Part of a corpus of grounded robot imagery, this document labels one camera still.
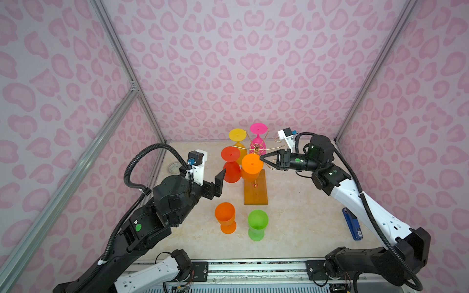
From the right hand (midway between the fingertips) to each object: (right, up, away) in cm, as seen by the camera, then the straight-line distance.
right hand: (264, 160), depth 62 cm
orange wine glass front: (-4, -2, +2) cm, 5 cm away
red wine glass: (-11, -6, +14) cm, 19 cm away
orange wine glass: (-15, -23, +16) cm, 32 cm away
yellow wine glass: (-9, +10, +15) cm, 20 cm away
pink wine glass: (0, +13, +17) cm, 22 cm away
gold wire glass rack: (-1, +4, +13) cm, 14 cm away
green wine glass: (-1, -27, +16) cm, 31 cm away
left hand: (-16, -1, -5) cm, 17 cm away
